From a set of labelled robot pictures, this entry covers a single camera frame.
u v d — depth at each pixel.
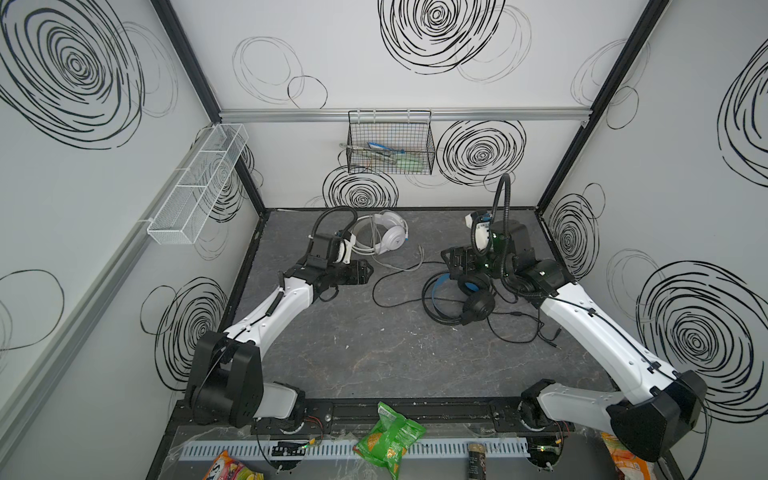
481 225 0.64
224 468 0.65
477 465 0.65
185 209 0.82
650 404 0.37
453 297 0.96
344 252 0.71
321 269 0.65
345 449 0.70
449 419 0.75
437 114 1.68
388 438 0.67
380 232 1.04
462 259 0.66
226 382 0.41
